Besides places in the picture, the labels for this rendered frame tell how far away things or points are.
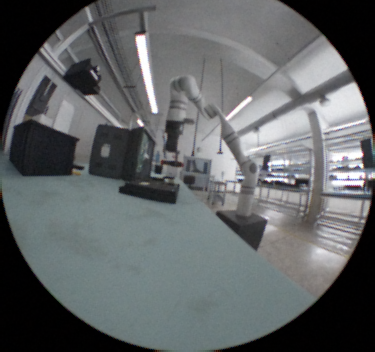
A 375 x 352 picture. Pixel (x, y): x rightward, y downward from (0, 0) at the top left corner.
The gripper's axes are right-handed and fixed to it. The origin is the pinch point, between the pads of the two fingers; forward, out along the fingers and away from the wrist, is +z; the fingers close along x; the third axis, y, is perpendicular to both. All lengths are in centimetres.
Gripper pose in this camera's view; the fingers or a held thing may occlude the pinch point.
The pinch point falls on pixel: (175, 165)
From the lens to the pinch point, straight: 47.8
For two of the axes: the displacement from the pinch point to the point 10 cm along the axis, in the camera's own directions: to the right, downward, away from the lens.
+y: -9.9, -1.4, -0.8
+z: -1.6, 9.5, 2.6
